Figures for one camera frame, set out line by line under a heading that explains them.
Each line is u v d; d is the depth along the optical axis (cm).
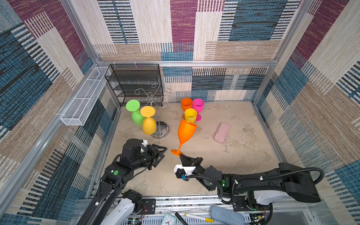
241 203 73
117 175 47
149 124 79
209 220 70
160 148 67
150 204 75
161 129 102
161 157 69
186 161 63
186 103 102
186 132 67
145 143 68
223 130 101
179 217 70
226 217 68
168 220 69
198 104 101
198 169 61
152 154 60
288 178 49
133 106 76
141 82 108
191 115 98
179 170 57
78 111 71
